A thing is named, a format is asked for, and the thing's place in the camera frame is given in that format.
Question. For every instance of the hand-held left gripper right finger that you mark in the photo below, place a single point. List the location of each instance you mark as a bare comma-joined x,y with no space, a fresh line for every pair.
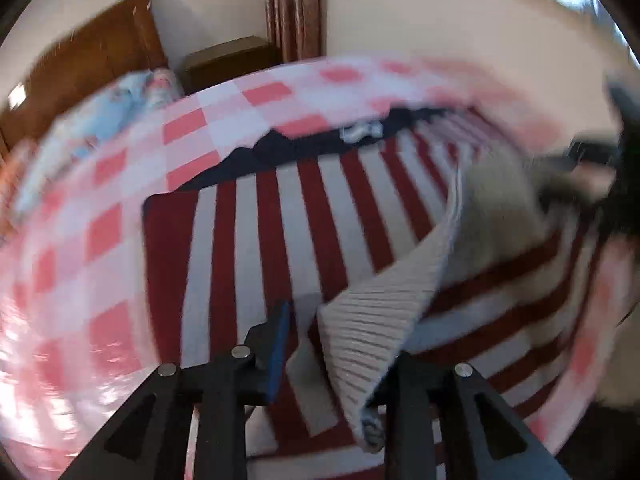
415,385

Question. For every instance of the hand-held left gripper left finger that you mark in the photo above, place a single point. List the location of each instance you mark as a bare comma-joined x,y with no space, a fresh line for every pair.
276,355

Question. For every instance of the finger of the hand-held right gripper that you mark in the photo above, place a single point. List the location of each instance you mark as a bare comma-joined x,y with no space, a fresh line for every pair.
592,151
570,195

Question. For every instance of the red grey striped sweater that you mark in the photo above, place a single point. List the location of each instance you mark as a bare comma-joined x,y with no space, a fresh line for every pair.
310,220

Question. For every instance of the bed with pink checkered sheet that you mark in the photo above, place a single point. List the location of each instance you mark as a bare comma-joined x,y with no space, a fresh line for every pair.
100,260

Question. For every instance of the light blue floral pillow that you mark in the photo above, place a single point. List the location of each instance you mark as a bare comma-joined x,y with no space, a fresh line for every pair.
115,115

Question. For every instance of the wooden nightstand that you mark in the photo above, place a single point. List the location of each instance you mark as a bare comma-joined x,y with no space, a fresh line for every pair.
230,60

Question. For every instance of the pink floral curtain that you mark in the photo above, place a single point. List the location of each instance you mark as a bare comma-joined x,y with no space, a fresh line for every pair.
295,10

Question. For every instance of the large carved wooden headboard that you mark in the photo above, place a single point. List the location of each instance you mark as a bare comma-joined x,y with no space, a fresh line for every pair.
85,65

